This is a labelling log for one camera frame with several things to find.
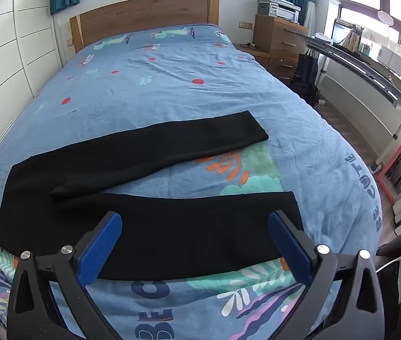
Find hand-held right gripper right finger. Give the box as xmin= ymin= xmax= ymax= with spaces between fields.
xmin=268 ymin=210 xmax=400 ymax=340

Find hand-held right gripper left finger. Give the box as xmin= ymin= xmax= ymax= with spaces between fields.
xmin=6 ymin=211 xmax=123 ymax=340

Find black pants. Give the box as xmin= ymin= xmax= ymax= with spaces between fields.
xmin=0 ymin=110 xmax=305 ymax=281

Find black bag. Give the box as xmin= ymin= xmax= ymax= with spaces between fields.
xmin=290 ymin=49 xmax=321 ymax=109

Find blue printed bedsheet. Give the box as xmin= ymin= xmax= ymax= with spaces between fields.
xmin=0 ymin=25 xmax=383 ymax=340

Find wooden nightstand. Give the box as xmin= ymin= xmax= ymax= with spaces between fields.
xmin=234 ymin=44 xmax=272 ymax=71

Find dark glass desk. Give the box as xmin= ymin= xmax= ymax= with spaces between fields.
xmin=305 ymin=30 xmax=401 ymax=114

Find wooden dresser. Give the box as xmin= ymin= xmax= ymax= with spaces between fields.
xmin=252 ymin=15 xmax=309 ymax=82

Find white wardrobe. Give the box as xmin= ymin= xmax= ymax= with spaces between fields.
xmin=0 ymin=0 xmax=63 ymax=163

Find wooden headboard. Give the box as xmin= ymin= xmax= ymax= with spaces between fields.
xmin=69 ymin=0 xmax=220 ymax=54

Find white printer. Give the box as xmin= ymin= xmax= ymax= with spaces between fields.
xmin=257 ymin=0 xmax=301 ymax=24

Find white desk lamp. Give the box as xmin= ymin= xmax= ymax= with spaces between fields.
xmin=377 ymin=10 xmax=394 ymax=43

